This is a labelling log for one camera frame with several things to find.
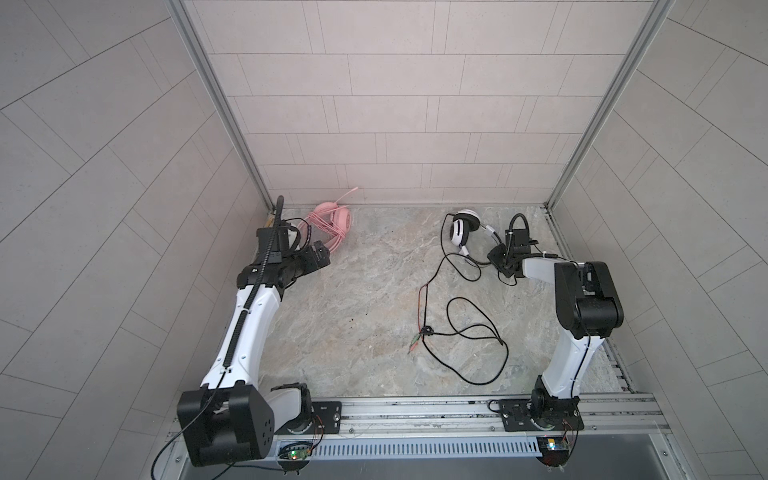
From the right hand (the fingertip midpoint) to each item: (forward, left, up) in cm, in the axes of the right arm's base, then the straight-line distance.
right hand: (489, 252), depth 103 cm
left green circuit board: (-53, +56, +4) cm, 78 cm away
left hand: (-10, +53, +20) cm, 57 cm away
